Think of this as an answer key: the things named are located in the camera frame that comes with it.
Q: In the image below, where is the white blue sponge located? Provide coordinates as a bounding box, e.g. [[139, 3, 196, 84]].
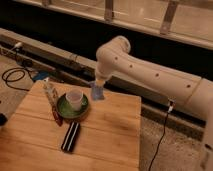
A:
[[90, 81, 104, 100]]

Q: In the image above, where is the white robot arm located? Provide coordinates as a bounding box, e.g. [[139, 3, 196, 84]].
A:
[[95, 36, 213, 171]]

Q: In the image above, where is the white ceramic cup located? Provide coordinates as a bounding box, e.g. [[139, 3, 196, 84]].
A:
[[65, 89, 83, 111]]

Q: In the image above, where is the green saucer plate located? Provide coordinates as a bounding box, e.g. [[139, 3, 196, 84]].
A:
[[56, 94, 89, 119]]

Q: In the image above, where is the blue object on floor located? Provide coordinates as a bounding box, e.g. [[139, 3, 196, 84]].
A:
[[33, 72, 49, 81]]

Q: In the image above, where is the black white striped box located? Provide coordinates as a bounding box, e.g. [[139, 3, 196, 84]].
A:
[[61, 122, 80, 152]]

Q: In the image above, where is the dark object at left edge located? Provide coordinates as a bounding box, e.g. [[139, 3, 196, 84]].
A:
[[0, 113, 8, 126]]

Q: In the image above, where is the red handled knife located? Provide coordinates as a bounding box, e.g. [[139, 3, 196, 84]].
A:
[[43, 78, 63, 126]]

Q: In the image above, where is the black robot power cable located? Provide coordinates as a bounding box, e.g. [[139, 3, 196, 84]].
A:
[[147, 99, 176, 171]]

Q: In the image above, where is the white plug on rail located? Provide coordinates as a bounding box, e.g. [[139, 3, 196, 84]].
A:
[[13, 42, 23, 49]]

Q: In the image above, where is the black coiled cable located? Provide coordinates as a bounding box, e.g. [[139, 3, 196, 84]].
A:
[[1, 59, 35, 92]]

